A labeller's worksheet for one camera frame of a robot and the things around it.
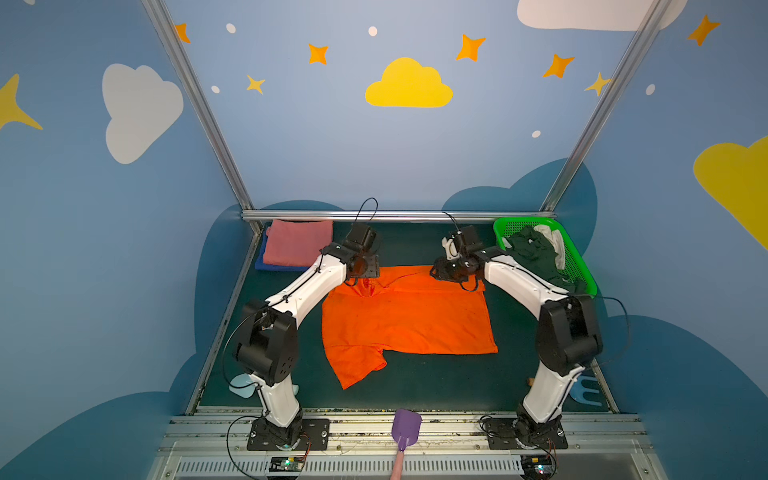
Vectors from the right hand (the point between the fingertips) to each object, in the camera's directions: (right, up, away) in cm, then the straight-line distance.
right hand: (439, 270), depth 93 cm
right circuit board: (+20, -47, -22) cm, 55 cm away
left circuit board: (-41, -46, -22) cm, 66 cm away
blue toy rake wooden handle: (+36, -33, -13) cm, 50 cm away
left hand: (-22, +1, -3) cm, 22 cm away
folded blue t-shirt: (-62, +1, +11) cm, 63 cm away
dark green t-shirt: (+36, +8, +18) cm, 41 cm away
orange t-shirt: (-9, -14, +6) cm, 18 cm away
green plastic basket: (+48, +1, +8) cm, 49 cm away
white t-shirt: (+48, +9, +17) cm, 51 cm away
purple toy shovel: (-12, -40, -18) cm, 46 cm away
